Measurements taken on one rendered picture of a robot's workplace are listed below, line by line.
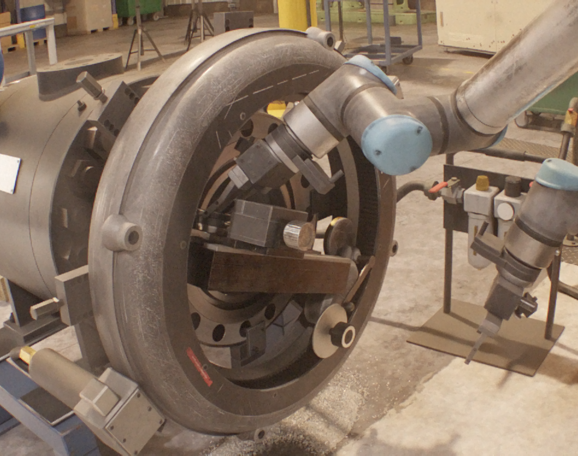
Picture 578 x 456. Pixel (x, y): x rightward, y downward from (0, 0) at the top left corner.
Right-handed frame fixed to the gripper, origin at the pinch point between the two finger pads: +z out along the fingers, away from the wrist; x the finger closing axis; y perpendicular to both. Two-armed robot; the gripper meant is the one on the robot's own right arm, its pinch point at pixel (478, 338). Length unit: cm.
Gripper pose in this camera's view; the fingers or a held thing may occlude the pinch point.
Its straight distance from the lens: 118.1
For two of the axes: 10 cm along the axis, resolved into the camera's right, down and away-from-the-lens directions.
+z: -3.5, 8.5, 4.0
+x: 3.9, -2.6, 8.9
